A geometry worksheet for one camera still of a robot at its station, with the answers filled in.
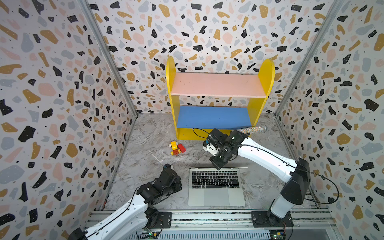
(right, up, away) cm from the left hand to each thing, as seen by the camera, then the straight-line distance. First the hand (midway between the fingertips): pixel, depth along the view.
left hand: (184, 183), depth 81 cm
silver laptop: (+14, -4, +4) cm, 15 cm away
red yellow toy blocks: (-7, +17, +14) cm, 23 cm away
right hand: (+16, +10, -5) cm, 19 cm away
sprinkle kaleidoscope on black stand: (+43, +29, +6) cm, 53 cm away
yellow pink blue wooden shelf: (+28, +51, +37) cm, 69 cm away
